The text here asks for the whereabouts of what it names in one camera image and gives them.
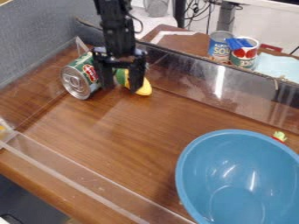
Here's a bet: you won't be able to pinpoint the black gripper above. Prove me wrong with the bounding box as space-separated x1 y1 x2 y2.
91 46 147 93

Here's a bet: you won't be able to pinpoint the yellow green toy corn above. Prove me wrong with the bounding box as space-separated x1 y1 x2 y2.
117 68 153 96

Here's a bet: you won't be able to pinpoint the green label tin can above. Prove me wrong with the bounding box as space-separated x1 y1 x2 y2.
61 52 101 100

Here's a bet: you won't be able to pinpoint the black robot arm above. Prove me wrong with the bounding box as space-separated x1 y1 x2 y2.
93 0 147 93

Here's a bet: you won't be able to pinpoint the small red toy strawberry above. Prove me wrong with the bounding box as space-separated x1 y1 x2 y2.
273 131 288 143

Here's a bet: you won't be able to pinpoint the large blue plastic bowl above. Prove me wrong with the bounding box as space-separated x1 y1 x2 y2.
175 129 299 224

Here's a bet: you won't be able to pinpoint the clear acrylic back barrier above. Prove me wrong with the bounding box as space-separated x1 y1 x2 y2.
79 43 299 136

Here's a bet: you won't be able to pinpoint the clear acrylic barrier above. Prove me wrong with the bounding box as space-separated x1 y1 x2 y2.
79 43 299 136
0 130 195 224

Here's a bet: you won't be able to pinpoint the blue soup can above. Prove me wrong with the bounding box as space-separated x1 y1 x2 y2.
209 31 234 62

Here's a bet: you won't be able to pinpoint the grey partition panel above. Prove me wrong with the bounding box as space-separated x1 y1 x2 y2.
0 0 103 88

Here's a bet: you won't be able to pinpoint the blue plastic piece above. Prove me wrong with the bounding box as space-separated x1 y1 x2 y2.
226 38 253 51

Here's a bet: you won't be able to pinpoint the red tomato label can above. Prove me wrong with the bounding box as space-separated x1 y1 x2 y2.
230 37 260 70

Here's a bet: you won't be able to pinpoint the grey metal desk leg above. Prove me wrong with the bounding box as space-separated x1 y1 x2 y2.
218 1 236 32

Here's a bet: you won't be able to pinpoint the clear acrylic front barrier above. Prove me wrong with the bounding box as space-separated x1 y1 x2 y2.
0 130 195 224

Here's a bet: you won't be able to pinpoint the light blue cloth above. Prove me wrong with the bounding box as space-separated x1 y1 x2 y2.
256 52 299 84

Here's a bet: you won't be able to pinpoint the black hanging cables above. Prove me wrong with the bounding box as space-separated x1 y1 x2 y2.
185 0 221 34

